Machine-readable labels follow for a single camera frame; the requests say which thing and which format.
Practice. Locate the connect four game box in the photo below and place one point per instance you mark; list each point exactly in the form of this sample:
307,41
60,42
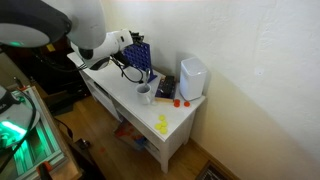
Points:
130,135

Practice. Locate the black floor vent grille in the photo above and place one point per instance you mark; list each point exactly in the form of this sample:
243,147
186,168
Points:
213,171

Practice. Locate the dark purple book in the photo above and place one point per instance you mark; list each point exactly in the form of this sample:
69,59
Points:
165,88

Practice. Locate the red game disc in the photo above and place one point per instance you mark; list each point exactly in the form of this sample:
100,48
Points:
187,104
102,149
176,105
177,101

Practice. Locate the grey metal spoon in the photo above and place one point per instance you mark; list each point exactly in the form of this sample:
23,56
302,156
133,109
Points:
147,75

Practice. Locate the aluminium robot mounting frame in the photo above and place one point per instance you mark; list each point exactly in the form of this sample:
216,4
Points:
50,146

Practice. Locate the small black floor object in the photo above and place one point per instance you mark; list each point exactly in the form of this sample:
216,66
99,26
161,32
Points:
84,143

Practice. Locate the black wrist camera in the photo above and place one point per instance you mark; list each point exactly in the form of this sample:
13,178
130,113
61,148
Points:
122,58

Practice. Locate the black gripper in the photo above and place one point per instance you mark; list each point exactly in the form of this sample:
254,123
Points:
134,37

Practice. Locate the white mug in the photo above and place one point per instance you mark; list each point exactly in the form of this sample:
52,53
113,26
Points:
144,95

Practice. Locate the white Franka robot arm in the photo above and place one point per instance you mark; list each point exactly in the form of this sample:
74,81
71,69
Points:
90,36

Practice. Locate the blue connect four grid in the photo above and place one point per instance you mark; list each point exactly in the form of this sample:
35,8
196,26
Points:
140,56

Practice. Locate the white shelf table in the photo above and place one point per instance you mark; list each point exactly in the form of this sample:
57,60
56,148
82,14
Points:
130,96

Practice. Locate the white box speaker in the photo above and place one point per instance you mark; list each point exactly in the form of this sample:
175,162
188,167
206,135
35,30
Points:
193,78

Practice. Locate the yellow game disc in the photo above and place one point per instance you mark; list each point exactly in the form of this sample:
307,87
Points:
158,126
163,130
162,117
164,123

